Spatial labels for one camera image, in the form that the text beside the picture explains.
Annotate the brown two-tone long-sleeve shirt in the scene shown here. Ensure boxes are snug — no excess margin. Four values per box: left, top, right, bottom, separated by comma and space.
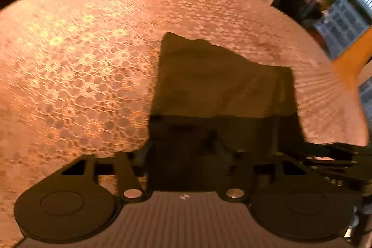
146, 33, 305, 191

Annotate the lace crochet tablecloth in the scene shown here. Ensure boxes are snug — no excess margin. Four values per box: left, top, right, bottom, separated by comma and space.
1, 0, 368, 247

